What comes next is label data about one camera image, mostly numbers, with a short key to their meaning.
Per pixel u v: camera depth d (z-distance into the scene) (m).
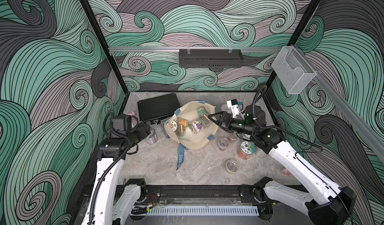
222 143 0.86
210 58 0.97
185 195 0.74
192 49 0.92
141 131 0.62
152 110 1.06
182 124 0.93
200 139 0.88
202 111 1.00
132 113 1.03
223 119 0.59
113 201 0.42
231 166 0.78
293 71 0.83
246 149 0.81
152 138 0.87
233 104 0.64
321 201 0.39
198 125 0.92
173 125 0.90
